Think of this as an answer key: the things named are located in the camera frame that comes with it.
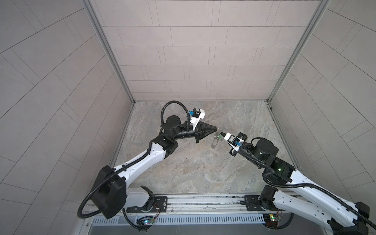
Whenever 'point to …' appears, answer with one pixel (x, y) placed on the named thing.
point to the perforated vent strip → (138, 220)
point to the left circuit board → (149, 221)
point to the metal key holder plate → (216, 136)
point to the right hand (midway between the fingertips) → (222, 134)
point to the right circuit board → (271, 220)
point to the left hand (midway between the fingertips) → (216, 130)
